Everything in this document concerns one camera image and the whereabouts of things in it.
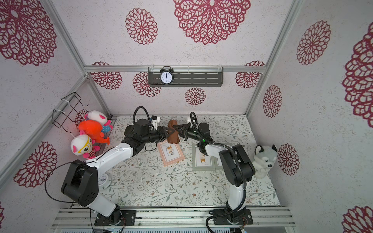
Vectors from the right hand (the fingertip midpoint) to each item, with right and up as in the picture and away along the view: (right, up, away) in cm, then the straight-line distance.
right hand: (171, 126), depth 81 cm
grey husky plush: (+49, -18, -5) cm, 52 cm away
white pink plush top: (-50, +7, +14) cm, 52 cm away
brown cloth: (+1, -7, -1) cm, 7 cm away
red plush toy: (-50, -2, +12) cm, 51 cm away
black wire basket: (-56, +4, -8) cm, 57 cm away
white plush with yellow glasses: (-48, -10, -2) cm, 49 cm away
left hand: (+1, -3, +1) cm, 4 cm away
